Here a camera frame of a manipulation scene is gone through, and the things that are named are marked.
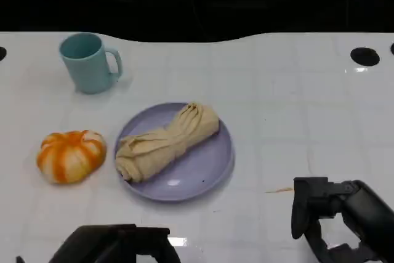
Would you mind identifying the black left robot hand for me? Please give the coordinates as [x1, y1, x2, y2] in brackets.
[47, 224, 181, 263]

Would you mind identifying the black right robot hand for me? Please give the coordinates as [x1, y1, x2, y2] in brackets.
[291, 176, 394, 263]

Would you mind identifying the beige towel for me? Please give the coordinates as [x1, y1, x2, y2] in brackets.
[115, 101, 221, 184]

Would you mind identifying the orange and white bread roll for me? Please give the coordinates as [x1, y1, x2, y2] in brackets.
[36, 129, 108, 185]

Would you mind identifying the lilac plate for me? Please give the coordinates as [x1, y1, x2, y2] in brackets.
[114, 102, 236, 203]

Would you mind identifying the pale green mug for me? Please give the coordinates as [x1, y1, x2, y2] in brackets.
[58, 31, 124, 94]

